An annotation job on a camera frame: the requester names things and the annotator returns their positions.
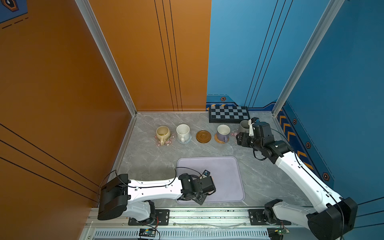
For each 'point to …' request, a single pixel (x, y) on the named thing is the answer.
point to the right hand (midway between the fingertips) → (240, 136)
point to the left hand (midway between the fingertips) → (202, 195)
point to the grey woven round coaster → (185, 142)
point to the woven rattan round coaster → (219, 141)
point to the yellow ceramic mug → (163, 133)
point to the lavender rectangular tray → (225, 171)
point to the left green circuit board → (148, 232)
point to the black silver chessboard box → (226, 114)
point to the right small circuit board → (277, 231)
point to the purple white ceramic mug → (223, 132)
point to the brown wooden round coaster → (203, 136)
